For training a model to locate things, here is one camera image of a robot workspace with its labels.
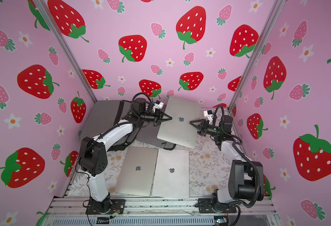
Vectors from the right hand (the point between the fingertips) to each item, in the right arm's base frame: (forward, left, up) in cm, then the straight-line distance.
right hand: (189, 127), depth 77 cm
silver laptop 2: (-19, +30, -25) cm, 44 cm away
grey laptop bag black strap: (+20, +69, -17) cm, 73 cm away
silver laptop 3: (-20, +9, -26) cm, 34 cm away
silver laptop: (-2, +6, -2) cm, 7 cm away
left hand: (+2, +10, +3) cm, 11 cm away
